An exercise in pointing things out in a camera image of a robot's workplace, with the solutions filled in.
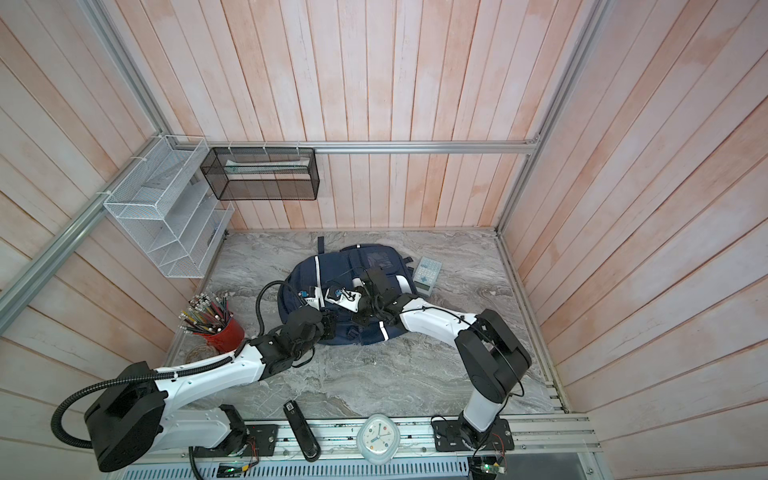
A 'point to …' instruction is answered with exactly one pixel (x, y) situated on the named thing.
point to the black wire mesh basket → (262, 173)
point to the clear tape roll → (200, 352)
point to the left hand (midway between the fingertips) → (335, 318)
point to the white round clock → (378, 438)
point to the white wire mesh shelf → (170, 208)
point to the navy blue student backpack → (342, 268)
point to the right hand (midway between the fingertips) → (342, 303)
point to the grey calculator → (426, 274)
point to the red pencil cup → (229, 340)
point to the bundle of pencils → (206, 314)
